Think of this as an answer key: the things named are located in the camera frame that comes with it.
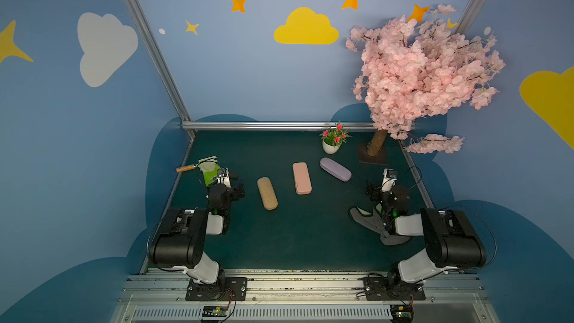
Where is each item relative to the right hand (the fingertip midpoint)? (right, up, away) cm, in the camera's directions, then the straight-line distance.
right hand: (382, 178), depth 94 cm
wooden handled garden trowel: (-90, +4, +9) cm, 91 cm away
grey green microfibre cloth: (-6, -16, -8) cm, 19 cm away
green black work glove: (-79, +4, +11) cm, 80 cm away
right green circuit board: (-2, -43, -21) cm, 48 cm away
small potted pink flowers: (-19, +18, +10) cm, 28 cm away
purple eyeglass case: (-18, +3, +10) cm, 21 cm away
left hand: (-66, 0, -1) cm, 66 cm away
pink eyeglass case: (-34, -1, +7) cm, 35 cm away
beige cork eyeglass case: (-50, -7, +1) cm, 50 cm away
